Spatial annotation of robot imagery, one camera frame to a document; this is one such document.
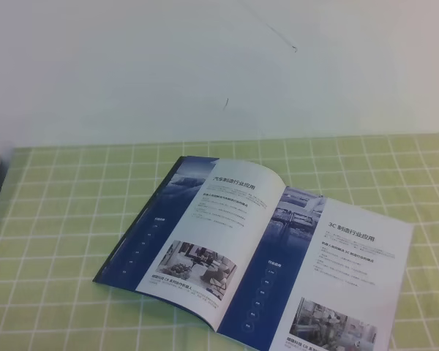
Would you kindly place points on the blue white brochure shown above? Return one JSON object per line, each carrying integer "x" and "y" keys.
{"x": 270, "y": 266}

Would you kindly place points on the green checkered tablecloth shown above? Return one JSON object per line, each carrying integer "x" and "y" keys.
{"x": 62, "y": 210}

